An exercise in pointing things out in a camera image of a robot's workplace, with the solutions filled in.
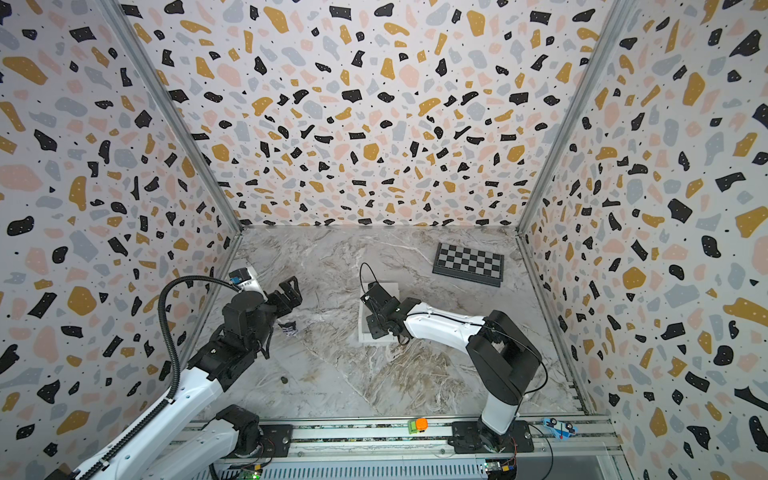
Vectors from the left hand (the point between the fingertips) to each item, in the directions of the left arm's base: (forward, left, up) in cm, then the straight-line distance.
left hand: (291, 284), depth 77 cm
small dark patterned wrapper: (-4, +5, -18) cm, 19 cm away
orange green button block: (-29, -32, -21) cm, 48 cm away
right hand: (-2, -23, -18) cm, 29 cm away
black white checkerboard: (+22, -53, -20) cm, 61 cm away
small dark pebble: (-17, +4, -22) cm, 28 cm away
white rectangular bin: (-4, -17, -20) cm, 26 cm away
